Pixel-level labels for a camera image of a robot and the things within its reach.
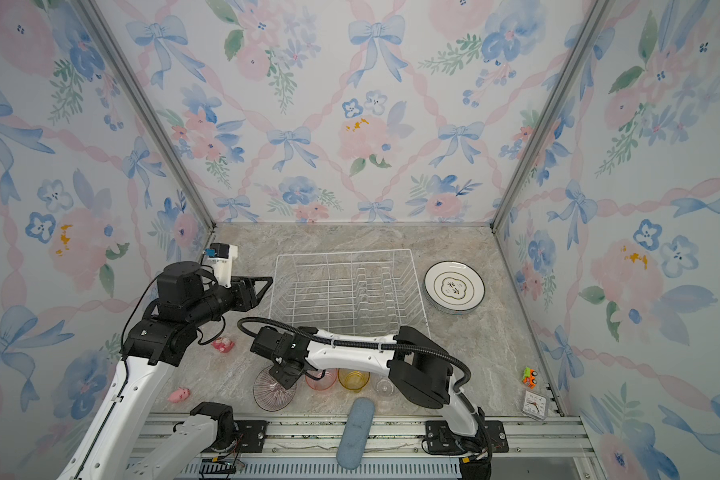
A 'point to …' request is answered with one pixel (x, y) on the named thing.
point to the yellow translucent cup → (355, 380)
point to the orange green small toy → (529, 377)
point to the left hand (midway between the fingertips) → (262, 277)
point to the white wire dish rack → (365, 293)
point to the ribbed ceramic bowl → (269, 393)
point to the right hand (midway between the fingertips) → (286, 368)
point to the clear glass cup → (384, 387)
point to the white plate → (453, 287)
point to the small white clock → (535, 405)
